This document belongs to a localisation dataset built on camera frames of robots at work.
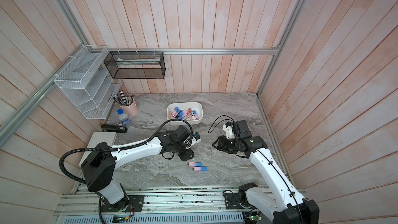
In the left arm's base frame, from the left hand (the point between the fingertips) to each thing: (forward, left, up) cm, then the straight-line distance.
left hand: (189, 155), depth 83 cm
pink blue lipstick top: (+34, +11, -3) cm, 36 cm away
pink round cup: (+33, +41, -1) cm, 52 cm away
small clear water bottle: (+24, +42, +3) cm, 48 cm away
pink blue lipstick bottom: (+33, +4, -4) cm, 34 cm away
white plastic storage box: (+33, 0, -4) cm, 34 cm away
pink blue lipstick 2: (+30, +14, -3) cm, 33 cm away
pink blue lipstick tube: (+32, -4, -5) cm, 32 cm away
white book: (+13, +58, -6) cm, 60 cm away
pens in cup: (+37, +45, +3) cm, 59 cm away
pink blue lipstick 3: (-3, -2, -6) cm, 7 cm away
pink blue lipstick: (+31, +6, -4) cm, 31 cm away
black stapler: (+19, +52, -3) cm, 56 cm away
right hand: (+2, -14, +9) cm, 16 cm away
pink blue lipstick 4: (-5, -6, -6) cm, 10 cm away
